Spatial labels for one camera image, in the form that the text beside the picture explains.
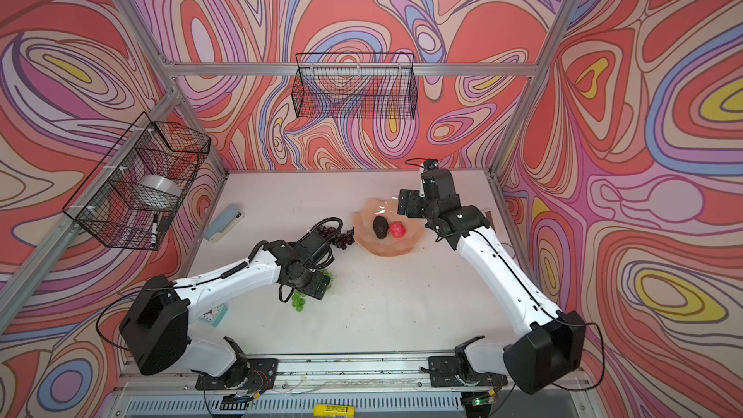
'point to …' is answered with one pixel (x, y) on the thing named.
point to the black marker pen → (154, 231)
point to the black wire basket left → (128, 200)
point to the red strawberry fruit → (398, 229)
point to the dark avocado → (380, 225)
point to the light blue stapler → (223, 223)
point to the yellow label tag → (334, 411)
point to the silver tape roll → (159, 190)
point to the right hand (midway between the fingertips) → (415, 204)
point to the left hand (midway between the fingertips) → (316, 287)
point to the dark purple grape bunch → (341, 240)
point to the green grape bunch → (299, 299)
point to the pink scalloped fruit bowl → (364, 231)
